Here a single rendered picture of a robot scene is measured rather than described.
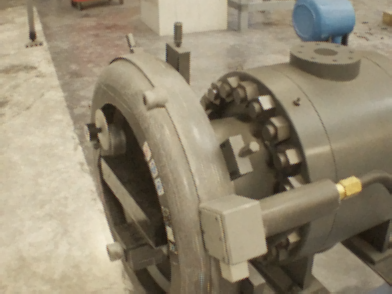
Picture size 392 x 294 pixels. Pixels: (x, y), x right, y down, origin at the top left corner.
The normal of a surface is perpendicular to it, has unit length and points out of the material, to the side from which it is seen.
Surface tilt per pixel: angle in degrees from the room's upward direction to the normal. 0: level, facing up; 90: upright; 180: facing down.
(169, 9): 90
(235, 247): 67
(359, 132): 52
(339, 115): 40
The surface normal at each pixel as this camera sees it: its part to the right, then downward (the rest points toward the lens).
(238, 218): 0.41, 0.02
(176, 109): 0.21, -0.57
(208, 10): 0.35, 0.41
